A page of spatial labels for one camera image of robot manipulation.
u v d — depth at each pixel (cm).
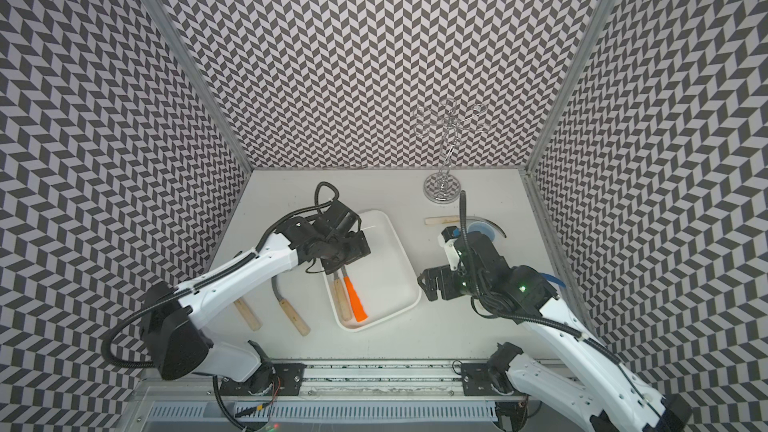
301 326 80
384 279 89
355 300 86
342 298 85
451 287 61
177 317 41
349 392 72
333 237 64
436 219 102
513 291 46
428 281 61
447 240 62
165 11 79
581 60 83
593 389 41
